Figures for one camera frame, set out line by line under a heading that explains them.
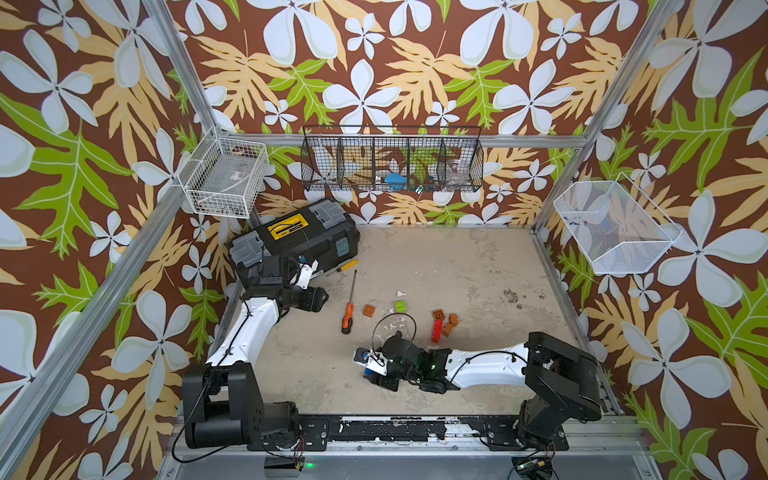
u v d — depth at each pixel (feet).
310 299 2.51
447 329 2.99
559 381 1.49
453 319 3.12
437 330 3.02
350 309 3.14
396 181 3.05
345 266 3.53
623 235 2.63
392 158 3.25
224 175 2.82
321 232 3.14
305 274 2.56
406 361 2.05
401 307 3.08
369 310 3.12
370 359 2.25
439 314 3.06
